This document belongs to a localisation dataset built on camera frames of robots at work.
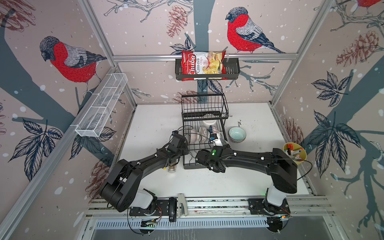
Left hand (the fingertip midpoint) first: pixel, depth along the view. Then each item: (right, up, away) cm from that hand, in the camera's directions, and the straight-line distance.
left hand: (186, 147), depth 90 cm
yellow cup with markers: (+62, -1, -8) cm, 63 cm away
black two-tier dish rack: (+5, +25, +3) cm, 26 cm away
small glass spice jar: (-8, -11, -6) cm, 15 cm away
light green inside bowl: (+34, +7, +8) cm, 35 cm away
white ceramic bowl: (+15, +14, +10) cm, 23 cm away
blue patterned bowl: (+16, +11, +5) cm, 20 cm away
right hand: (+22, 0, -9) cm, 23 cm away
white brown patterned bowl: (+11, +8, +1) cm, 14 cm away
